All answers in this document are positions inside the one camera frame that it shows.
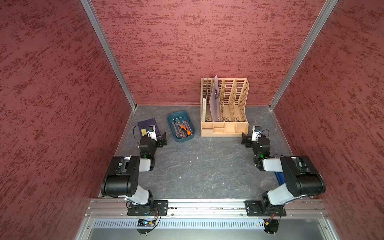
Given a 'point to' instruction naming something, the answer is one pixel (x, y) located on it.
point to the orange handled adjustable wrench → (189, 133)
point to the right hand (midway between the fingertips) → (249, 134)
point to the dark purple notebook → (144, 124)
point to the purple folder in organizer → (215, 102)
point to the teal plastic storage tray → (177, 119)
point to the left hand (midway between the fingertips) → (158, 135)
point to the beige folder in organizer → (204, 108)
